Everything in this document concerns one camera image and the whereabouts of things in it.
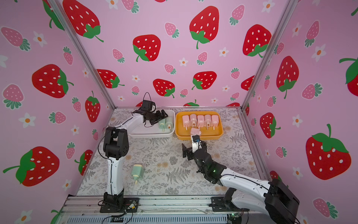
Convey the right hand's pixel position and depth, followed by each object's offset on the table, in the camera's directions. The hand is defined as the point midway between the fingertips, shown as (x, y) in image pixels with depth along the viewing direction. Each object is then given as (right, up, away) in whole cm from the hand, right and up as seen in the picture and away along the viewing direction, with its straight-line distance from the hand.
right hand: (194, 140), depth 80 cm
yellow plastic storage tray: (-8, +1, +25) cm, 26 cm away
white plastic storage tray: (-28, +4, +22) cm, 36 cm away
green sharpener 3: (-33, -18, -2) cm, 38 cm away
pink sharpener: (-5, +11, +24) cm, 27 cm away
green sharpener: (-17, +9, +21) cm, 28 cm away
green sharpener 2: (-22, +8, +21) cm, 32 cm away
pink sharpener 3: (+6, +11, +24) cm, 27 cm away
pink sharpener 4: (+11, +11, +23) cm, 28 cm away
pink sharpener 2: (+1, +11, +24) cm, 26 cm away
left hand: (-20, +14, +24) cm, 34 cm away
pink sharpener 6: (+1, +4, +16) cm, 17 cm away
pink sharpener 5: (+17, +11, +24) cm, 32 cm away
